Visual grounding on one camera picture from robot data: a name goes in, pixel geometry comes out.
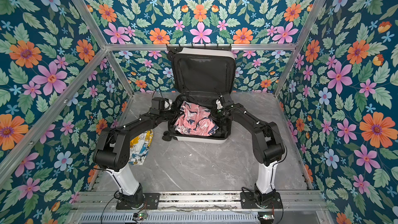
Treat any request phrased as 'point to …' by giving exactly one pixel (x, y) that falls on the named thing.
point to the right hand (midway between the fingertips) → (208, 114)
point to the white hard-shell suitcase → (200, 75)
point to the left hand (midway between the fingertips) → (186, 107)
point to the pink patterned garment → (195, 120)
